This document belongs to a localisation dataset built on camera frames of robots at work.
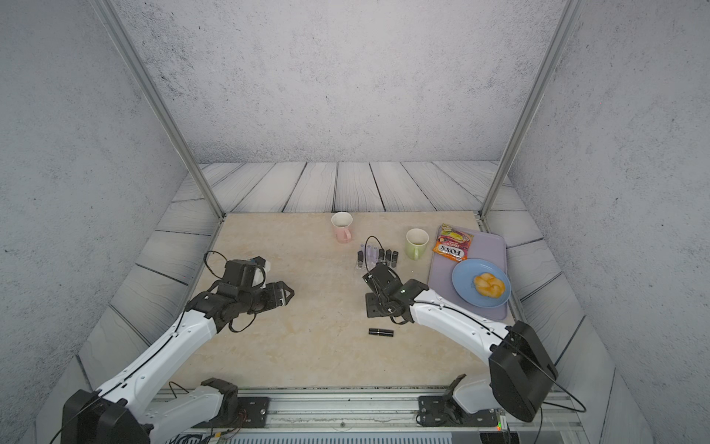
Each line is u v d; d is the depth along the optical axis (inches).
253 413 28.7
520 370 16.1
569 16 27.6
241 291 25.0
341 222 42.3
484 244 43.7
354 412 29.3
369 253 38.4
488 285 37.5
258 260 29.7
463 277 39.1
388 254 38.2
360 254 38.1
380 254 38.8
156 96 33.6
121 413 15.0
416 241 39.6
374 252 38.1
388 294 24.5
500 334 17.2
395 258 38.5
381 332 34.0
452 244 42.3
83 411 15.1
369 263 39.0
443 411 28.6
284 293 29.1
